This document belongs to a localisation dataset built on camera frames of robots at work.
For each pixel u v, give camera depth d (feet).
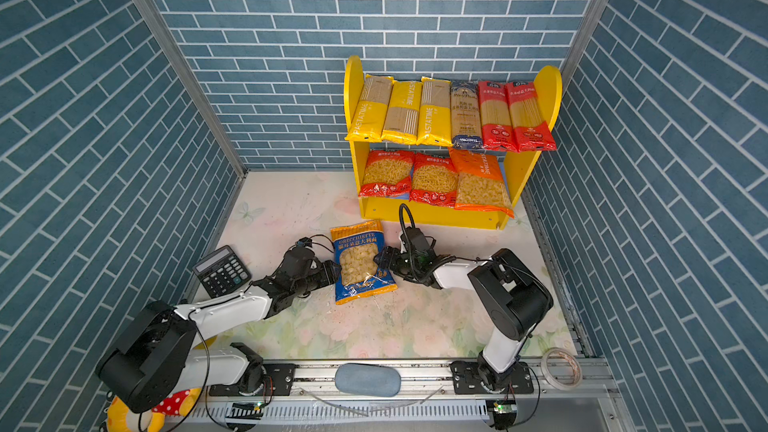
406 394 2.38
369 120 2.47
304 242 2.66
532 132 2.32
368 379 2.37
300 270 2.29
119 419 2.07
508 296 1.58
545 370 2.46
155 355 1.39
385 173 3.15
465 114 2.48
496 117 2.44
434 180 3.07
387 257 2.77
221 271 2.98
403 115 2.48
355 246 3.07
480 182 3.07
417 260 2.42
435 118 2.46
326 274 2.58
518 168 3.31
